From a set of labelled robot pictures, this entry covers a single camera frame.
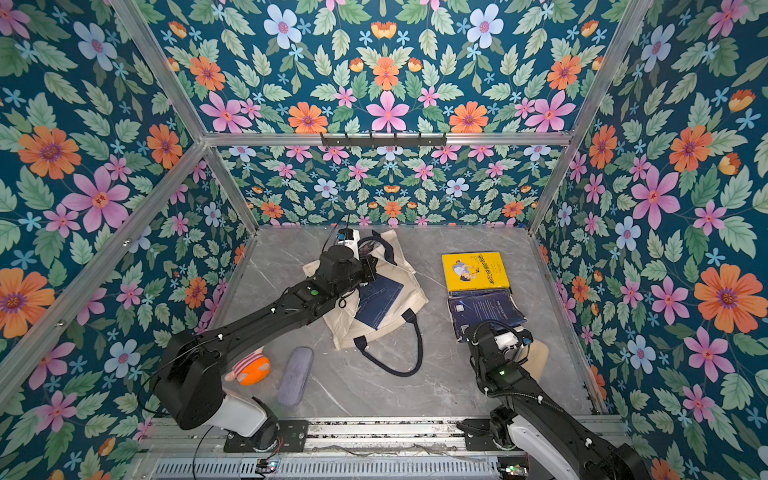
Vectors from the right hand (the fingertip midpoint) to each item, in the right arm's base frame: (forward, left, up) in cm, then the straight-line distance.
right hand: (484, 323), depth 85 cm
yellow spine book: (+21, 0, -3) cm, 21 cm away
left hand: (+11, +29, +17) cm, 35 cm away
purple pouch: (-15, +53, -4) cm, 55 cm away
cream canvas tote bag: (+14, +29, +16) cm, 36 cm away
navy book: (+6, +4, -2) cm, 7 cm away
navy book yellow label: (+10, +33, -6) cm, 35 cm away
